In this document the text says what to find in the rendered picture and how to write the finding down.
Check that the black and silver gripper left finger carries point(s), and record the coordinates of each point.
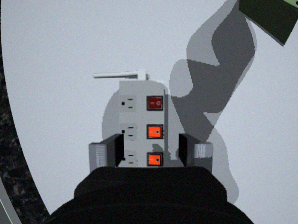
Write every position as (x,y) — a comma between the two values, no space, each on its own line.
(107,153)

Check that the white power strip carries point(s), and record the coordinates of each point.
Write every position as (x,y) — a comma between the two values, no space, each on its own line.
(141,119)

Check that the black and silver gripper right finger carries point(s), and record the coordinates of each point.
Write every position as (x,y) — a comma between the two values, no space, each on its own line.
(193,152)

